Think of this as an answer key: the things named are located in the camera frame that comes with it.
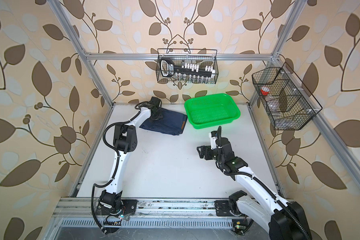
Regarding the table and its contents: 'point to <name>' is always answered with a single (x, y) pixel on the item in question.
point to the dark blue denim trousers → (171, 122)
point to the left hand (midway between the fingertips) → (160, 115)
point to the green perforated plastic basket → (204, 110)
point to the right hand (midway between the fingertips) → (204, 149)
